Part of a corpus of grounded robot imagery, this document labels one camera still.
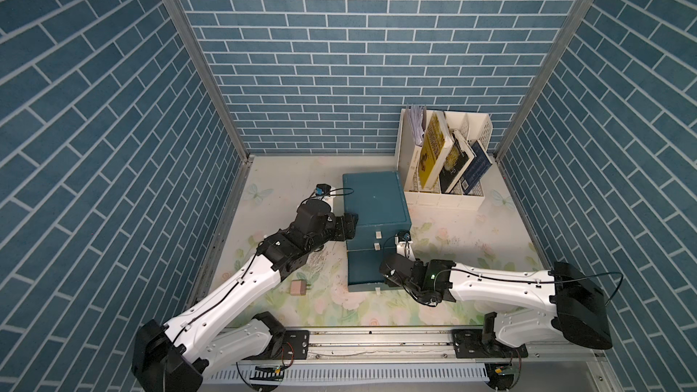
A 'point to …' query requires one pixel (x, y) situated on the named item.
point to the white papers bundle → (417, 119)
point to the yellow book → (437, 141)
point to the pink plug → (299, 287)
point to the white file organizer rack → (472, 127)
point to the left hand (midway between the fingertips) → (355, 218)
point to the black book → (460, 157)
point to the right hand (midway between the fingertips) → (390, 269)
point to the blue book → (478, 169)
